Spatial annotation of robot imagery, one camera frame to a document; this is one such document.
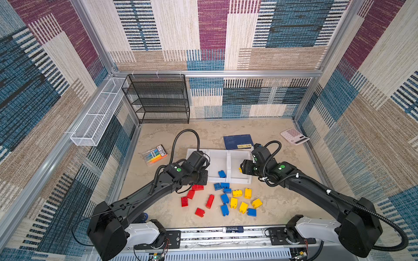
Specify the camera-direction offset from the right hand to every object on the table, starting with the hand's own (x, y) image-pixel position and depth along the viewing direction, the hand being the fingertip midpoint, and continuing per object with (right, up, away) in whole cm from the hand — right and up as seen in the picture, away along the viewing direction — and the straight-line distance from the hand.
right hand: (246, 169), depth 83 cm
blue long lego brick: (-10, -10, +5) cm, 15 cm away
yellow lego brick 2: (-6, -17, -1) cm, 18 cm away
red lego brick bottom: (-23, -22, +1) cm, 32 cm away
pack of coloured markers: (-51, +5, +18) cm, 55 cm away
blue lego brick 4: (+2, -20, -3) cm, 21 cm away
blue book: (0, +12, +26) cm, 29 cm away
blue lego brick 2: (-11, -15, +1) cm, 18 cm away
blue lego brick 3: (-11, -20, -2) cm, 23 cm away
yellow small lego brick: (-3, 0, -4) cm, 5 cm away
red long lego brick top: (-25, -11, +5) cm, 27 cm away
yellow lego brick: (+1, -13, +2) cm, 13 cm away
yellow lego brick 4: (+5, -17, 0) cm, 18 cm away
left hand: (-20, -2, -4) cm, 20 cm away
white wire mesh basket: (-85, +21, +11) cm, 88 cm away
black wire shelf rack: (-52, +42, +26) cm, 72 cm away
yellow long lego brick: (-4, -13, +3) cm, 14 cm away
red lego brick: (-31, -17, +2) cm, 36 cm away
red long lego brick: (-18, -16, +1) cm, 25 cm away
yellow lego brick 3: (-2, -19, -2) cm, 19 cm away
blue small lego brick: (-9, -13, +5) cm, 16 cm away
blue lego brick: (-11, -5, +9) cm, 15 cm away
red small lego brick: (-28, -14, +4) cm, 32 cm away
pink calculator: (+37, +16, +25) cm, 48 cm away
